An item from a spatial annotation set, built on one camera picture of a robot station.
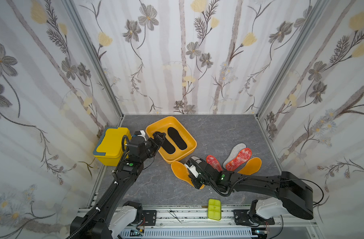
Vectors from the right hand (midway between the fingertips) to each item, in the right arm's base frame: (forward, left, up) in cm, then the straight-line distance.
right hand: (189, 174), depth 80 cm
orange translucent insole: (+3, +5, -2) cm, 6 cm away
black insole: (+22, +15, -10) cm, 28 cm away
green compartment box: (-16, -13, -7) cm, 22 cm away
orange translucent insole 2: (+10, -41, -9) cm, 43 cm away
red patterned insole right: (+16, -36, -7) cm, 40 cm away
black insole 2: (+32, +11, -10) cm, 35 cm away
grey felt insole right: (+18, -30, -9) cm, 36 cm away
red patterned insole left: (+12, -16, -8) cm, 21 cm away
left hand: (+14, +14, +14) cm, 25 cm away
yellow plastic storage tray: (+40, +21, -10) cm, 47 cm away
